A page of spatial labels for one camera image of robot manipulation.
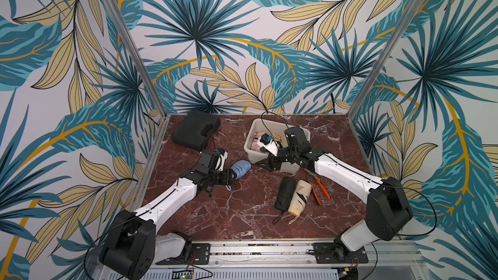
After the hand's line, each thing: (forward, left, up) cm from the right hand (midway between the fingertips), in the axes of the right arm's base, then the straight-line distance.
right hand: (260, 154), depth 82 cm
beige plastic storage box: (0, -5, +16) cm, 17 cm away
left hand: (-6, +13, -9) cm, 17 cm away
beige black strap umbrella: (-11, -18, -14) cm, 25 cm away
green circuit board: (-39, +31, -20) cm, 54 cm away
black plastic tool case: (+26, +33, -12) cm, 44 cm away
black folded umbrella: (-10, -12, -16) cm, 22 cm away
